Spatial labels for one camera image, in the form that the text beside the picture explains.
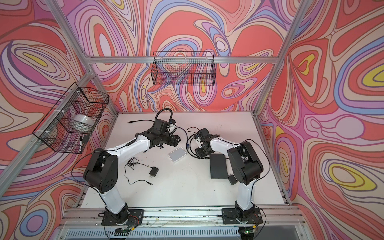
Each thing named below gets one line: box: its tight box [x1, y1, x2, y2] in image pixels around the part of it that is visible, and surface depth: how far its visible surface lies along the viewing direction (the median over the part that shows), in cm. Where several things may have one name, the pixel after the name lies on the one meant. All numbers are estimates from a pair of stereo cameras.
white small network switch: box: [168, 147, 187, 163], surface depth 96 cm
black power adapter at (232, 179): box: [228, 174, 238, 186], surface depth 87 cm
